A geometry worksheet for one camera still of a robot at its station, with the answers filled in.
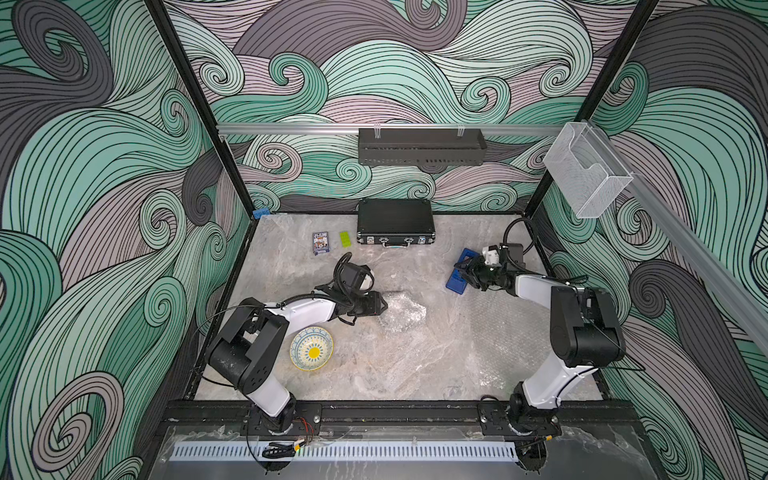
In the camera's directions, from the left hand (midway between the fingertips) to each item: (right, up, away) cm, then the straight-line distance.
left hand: (383, 304), depth 89 cm
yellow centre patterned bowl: (-21, -12, -4) cm, 25 cm away
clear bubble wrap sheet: (+5, -2, -3) cm, 7 cm away
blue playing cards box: (-23, +18, +21) cm, 36 cm away
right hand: (+23, +10, +6) cm, 26 cm away
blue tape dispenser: (+24, +6, +5) cm, 26 cm away
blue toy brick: (-52, +30, +33) cm, 69 cm away
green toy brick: (-14, +19, +22) cm, 33 cm away
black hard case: (+5, +26, +23) cm, 35 cm away
